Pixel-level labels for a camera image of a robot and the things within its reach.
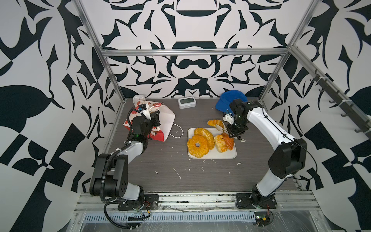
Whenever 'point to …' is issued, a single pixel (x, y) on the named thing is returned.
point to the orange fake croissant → (229, 142)
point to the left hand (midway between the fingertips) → (158, 108)
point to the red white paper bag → (166, 117)
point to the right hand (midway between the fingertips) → (232, 133)
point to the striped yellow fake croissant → (213, 123)
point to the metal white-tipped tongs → (220, 128)
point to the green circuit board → (262, 218)
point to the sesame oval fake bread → (203, 132)
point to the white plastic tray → (213, 153)
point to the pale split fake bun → (220, 143)
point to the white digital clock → (188, 102)
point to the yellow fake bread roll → (198, 152)
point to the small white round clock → (138, 97)
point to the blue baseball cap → (227, 97)
